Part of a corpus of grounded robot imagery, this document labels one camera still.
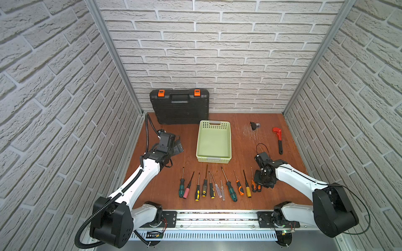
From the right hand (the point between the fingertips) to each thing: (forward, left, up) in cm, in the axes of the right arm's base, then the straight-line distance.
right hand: (260, 183), depth 86 cm
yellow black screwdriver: (-3, +36, +3) cm, 36 cm away
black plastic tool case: (+44, +44, +22) cm, 66 cm away
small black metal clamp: (+40, -7, +2) cm, 41 cm away
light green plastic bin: (+27, +24, +2) cm, 36 cm away
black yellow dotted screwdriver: (0, +32, +2) cm, 32 cm away
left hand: (+19, +47, +16) cm, 53 cm away
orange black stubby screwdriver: (-4, +3, +3) cm, 6 cm away
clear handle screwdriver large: (-2, +25, +2) cm, 25 cm away
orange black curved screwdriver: (-4, +12, +2) cm, 13 cm away
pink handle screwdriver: (-2, +41, +3) cm, 42 cm away
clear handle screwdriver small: (-4, +22, +2) cm, 23 cm away
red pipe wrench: (+34, -22, +2) cm, 41 cm away
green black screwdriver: (-2, +44, +3) cm, 44 cm away
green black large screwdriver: (0, +18, +2) cm, 19 cm away
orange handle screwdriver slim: (-3, +5, +2) cm, 6 cm away
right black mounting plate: (-18, +4, +1) cm, 18 cm away
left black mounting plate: (-16, +49, +3) cm, 52 cm away
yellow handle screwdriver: (-3, +8, +2) cm, 9 cm away
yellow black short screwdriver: (-4, +28, +3) cm, 28 cm away
